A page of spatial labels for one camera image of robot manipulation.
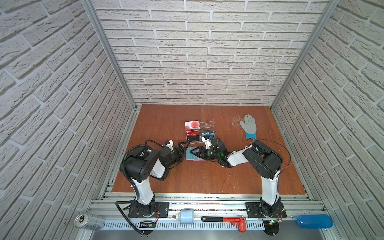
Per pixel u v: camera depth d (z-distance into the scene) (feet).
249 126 3.52
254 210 2.38
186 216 2.12
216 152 2.54
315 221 2.24
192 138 3.19
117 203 2.22
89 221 1.95
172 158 2.59
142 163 1.61
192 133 3.20
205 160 2.93
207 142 2.86
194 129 3.19
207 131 3.22
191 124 3.20
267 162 1.74
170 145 2.86
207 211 2.44
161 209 2.41
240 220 2.29
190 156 2.96
